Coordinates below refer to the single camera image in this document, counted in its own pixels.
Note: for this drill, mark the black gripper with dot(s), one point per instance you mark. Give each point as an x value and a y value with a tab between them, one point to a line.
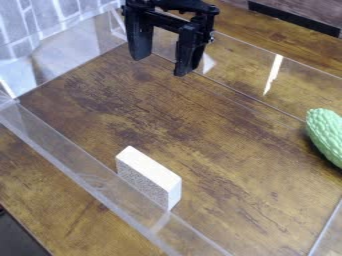
186	17

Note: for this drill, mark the white foam block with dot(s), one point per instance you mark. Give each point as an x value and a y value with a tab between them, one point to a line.
150	177

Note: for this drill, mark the green bumpy toy gourd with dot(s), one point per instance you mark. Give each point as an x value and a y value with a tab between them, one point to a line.
324	126

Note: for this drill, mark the clear acrylic enclosure wall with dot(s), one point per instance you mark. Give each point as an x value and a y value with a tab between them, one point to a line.
261	193

